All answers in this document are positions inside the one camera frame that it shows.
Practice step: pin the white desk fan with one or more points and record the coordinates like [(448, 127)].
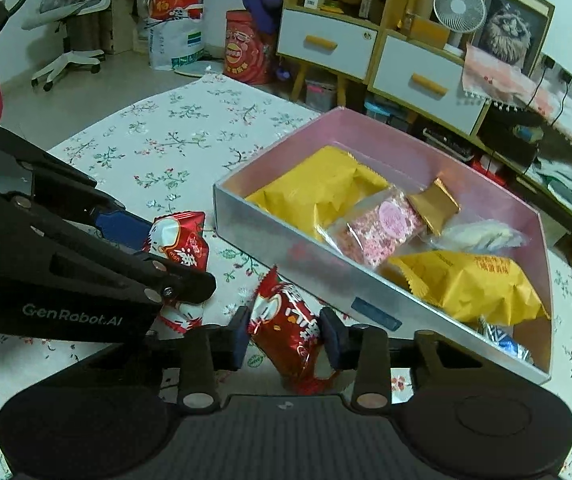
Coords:
[(458, 7)]

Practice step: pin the brown cardboard sheet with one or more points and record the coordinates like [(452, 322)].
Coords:
[(126, 10)]

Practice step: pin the yellow waffle snack packet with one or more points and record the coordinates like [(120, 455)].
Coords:
[(470, 285)]

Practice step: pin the clear plastic storage box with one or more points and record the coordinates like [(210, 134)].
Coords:
[(321, 95), (388, 115)]

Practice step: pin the large plain yellow snack packet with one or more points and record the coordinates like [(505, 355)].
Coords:
[(311, 190)]

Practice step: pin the pink cloth runner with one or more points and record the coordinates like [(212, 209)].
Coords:
[(505, 80)]

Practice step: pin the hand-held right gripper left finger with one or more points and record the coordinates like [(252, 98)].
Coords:
[(241, 340)]

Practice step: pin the clear rice cracker packet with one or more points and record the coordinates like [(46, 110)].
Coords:
[(480, 237)]

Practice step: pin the round white fan base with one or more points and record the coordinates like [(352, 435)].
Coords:
[(193, 67)]

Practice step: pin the long wooden console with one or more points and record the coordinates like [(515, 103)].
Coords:
[(570, 210)]

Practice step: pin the silver blue candy packet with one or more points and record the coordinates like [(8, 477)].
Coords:
[(508, 345)]

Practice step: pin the red triangular snack packet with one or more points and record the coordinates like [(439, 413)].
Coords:
[(286, 325), (181, 245)]

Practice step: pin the flat red box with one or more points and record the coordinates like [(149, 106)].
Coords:
[(485, 166)]

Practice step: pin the pile of white green cloth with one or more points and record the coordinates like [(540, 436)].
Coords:
[(560, 180)]

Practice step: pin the gold bar snack packet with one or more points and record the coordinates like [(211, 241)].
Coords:
[(435, 207)]

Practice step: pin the white shopping bag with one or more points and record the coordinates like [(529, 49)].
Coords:
[(176, 42)]

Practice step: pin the red gift bag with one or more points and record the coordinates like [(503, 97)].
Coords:
[(171, 0)]

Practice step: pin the black keyboard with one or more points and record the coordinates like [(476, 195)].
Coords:
[(445, 141)]

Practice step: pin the framed animal picture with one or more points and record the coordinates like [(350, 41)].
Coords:
[(513, 20)]

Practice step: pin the pink floral snack packet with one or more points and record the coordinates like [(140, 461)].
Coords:
[(370, 235)]

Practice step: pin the small brown box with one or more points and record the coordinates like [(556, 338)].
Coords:
[(371, 7)]

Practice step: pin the white office chair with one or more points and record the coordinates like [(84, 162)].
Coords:
[(66, 10)]

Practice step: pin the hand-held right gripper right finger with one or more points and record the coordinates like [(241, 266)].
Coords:
[(331, 340)]

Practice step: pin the red printed barrel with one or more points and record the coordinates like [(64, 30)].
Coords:
[(248, 50)]

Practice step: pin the pink silver cardboard box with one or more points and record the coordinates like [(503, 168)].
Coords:
[(266, 220)]

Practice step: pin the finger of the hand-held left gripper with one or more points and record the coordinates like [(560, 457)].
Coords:
[(186, 285), (121, 225)]

